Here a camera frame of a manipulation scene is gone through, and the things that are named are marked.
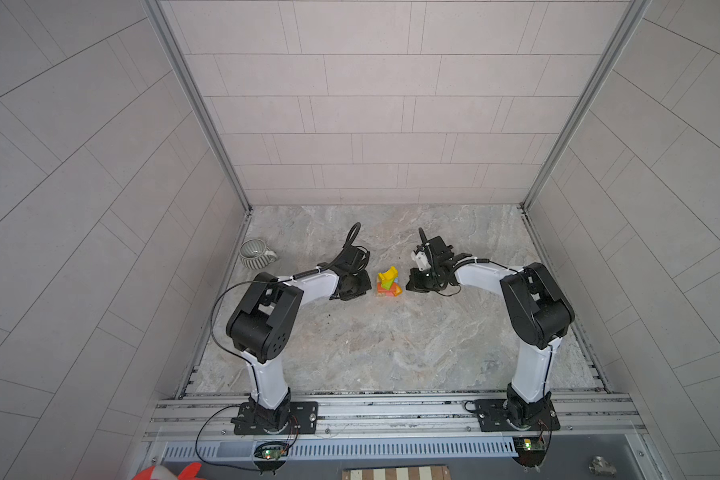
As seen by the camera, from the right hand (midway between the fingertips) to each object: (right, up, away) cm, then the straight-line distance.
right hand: (405, 285), depth 95 cm
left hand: (-9, +1, 0) cm, 9 cm away
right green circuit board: (+26, -33, -27) cm, 50 cm away
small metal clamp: (+39, -33, -31) cm, 60 cm away
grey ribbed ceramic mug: (-50, +10, +4) cm, 51 cm away
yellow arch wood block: (-5, +4, -5) cm, 8 cm away
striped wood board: (+1, -34, -32) cm, 46 cm away
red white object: (-54, -32, -34) cm, 71 cm away
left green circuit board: (-33, -32, -30) cm, 55 cm away
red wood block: (-5, -2, -4) cm, 7 cm away
